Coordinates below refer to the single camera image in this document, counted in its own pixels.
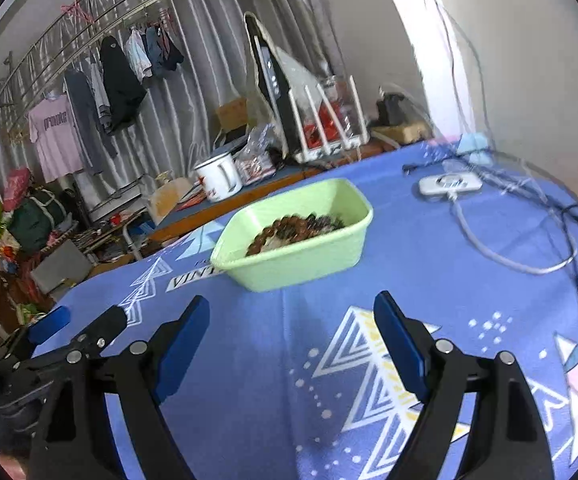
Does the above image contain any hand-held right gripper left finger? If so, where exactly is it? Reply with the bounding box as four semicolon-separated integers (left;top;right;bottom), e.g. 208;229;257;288
28;295;211;480

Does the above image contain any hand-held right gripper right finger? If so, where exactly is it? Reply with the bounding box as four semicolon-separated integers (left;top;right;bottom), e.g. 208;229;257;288
373;290;555;480

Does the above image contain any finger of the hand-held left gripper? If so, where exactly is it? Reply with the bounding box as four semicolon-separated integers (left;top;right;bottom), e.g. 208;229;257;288
0;305;72;368
19;305;128;370

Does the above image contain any green plastic basin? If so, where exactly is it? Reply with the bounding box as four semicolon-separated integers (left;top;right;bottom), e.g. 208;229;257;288
210;178;374;293

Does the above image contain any pale pink crystal bracelet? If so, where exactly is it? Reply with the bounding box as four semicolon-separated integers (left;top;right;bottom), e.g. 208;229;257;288
263;234;296;252

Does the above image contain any black bead bracelet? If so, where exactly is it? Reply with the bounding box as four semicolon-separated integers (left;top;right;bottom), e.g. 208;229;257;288
304;214;350;233

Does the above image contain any grey flat panel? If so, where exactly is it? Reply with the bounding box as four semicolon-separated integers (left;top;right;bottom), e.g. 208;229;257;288
31;239;92;296

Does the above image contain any blue printed tablecloth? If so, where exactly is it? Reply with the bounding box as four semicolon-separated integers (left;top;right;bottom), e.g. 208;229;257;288
31;135;578;480

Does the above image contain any dark green duffel bag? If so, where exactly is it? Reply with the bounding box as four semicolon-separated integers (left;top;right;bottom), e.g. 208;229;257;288
8;187;72;253

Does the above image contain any wooden desk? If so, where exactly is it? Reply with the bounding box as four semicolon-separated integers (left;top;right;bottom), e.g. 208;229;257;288
149;140;400;243

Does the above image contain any pink bag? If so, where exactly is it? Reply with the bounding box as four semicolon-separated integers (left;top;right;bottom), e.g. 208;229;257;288
3;167;32;213

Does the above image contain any beige wooden board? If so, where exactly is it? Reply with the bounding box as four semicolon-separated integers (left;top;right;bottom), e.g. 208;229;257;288
148;177;202;223

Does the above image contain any white charging puck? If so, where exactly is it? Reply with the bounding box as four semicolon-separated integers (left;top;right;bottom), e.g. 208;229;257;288
418;172;483;198

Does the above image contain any white enamel mug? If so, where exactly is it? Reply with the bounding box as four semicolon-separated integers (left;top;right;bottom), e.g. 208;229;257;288
194;152;244;202

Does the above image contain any pink t-shirt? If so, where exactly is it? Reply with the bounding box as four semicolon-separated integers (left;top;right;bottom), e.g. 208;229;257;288
28;94;94;183

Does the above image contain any red white snack packet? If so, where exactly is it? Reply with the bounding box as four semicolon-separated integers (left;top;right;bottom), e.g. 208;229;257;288
236;157;276;183

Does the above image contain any white router with antennas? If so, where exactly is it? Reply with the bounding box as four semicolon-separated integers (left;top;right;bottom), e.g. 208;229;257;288
289;76;370;163

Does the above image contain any light blue case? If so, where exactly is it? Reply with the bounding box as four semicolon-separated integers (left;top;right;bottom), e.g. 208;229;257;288
456;132;492;166

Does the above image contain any brown cardboard box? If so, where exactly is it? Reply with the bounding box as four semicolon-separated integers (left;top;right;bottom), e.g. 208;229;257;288
371;122;430;146

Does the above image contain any grey hanging garment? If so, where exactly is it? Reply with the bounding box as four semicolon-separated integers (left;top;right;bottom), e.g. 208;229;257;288
64;67;120;158

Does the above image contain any clear plastic bag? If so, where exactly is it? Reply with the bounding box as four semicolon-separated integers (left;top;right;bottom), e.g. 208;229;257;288
234;122;277;166

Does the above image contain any black hanging garment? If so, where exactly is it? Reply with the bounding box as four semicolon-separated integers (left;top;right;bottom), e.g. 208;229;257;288
100;35;147;136

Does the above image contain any black power adapter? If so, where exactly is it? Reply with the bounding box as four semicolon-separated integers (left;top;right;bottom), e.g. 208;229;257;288
376;92;410;128

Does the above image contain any small cardboard box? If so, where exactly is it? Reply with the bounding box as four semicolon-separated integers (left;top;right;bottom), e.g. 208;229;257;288
215;98;249;133

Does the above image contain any clear jar with red contents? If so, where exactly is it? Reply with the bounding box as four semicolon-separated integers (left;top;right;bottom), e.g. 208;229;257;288
301;76;357;146

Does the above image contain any grey curtain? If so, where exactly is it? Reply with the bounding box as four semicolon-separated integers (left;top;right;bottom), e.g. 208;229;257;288
0;0;350;211

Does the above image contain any black upright device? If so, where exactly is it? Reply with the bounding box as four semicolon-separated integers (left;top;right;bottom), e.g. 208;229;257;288
244;12;295;156

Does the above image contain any white cable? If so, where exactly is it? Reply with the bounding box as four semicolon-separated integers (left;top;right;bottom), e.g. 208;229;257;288
449;192;577;276

